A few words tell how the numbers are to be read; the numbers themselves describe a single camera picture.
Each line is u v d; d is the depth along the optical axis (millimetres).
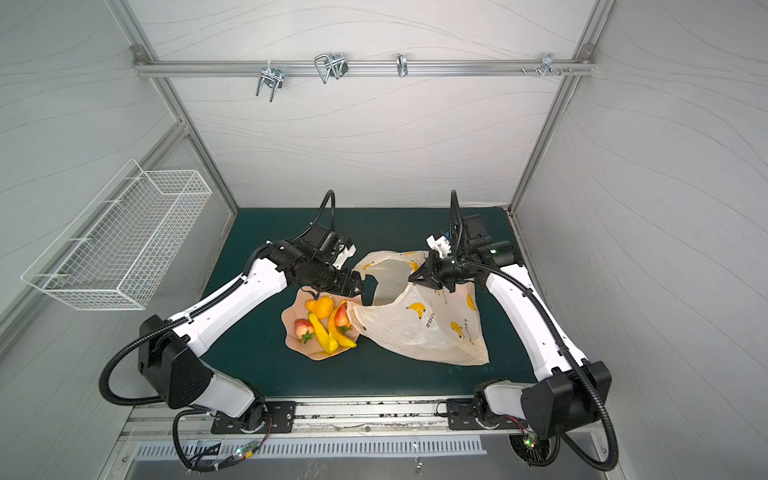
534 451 725
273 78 797
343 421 736
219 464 657
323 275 650
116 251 678
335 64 763
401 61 718
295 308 881
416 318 717
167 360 406
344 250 662
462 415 733
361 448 703
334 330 848
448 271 627
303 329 822
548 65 763
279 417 736
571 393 386
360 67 767
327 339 838
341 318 849
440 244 703
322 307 869
